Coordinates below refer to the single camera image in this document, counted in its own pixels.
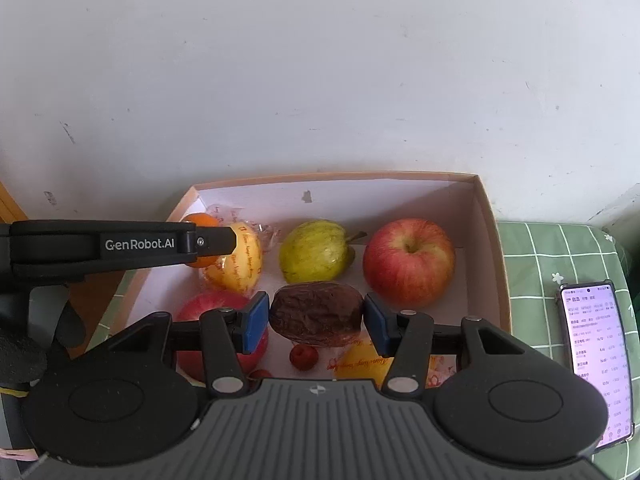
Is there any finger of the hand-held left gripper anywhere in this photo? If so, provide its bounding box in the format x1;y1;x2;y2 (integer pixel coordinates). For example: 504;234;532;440
187;226;237;264

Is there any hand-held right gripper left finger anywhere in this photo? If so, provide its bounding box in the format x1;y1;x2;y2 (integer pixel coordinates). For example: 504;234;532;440
87;292;271;397

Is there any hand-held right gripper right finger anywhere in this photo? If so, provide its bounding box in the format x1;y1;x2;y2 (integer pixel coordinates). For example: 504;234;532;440
363;294;566;396

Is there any plastic-wrapped orange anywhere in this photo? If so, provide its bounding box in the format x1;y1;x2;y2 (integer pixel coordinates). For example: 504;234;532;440
325;339;458;391
181;203;281;293

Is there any red apple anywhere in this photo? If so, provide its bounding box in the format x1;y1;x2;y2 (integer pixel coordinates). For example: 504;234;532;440
362;217;457;309
172;291;269;383

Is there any green pear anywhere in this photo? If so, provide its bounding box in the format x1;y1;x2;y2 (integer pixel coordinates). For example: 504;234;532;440
278;219;368;285

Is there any cardboard box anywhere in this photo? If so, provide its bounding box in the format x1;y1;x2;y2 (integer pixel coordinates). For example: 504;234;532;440
82;171;513;396

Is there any green checked tablecloth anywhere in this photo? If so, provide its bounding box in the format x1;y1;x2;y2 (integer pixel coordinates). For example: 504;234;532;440
85;220;640;480

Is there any smartphone with lit screen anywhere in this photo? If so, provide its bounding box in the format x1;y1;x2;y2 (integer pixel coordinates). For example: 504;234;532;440
556;280;636;451

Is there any yellow wooden frame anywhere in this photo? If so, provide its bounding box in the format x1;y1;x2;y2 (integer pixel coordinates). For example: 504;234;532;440
0;180;31;223

